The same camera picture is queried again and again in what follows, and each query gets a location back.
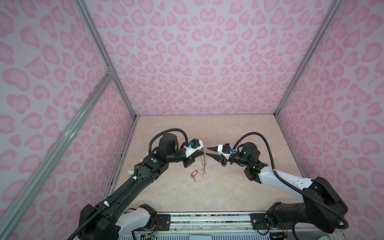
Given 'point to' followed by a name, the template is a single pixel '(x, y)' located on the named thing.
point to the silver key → (193, 178)
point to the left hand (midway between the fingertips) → (202, 149)
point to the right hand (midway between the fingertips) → (209, 149)
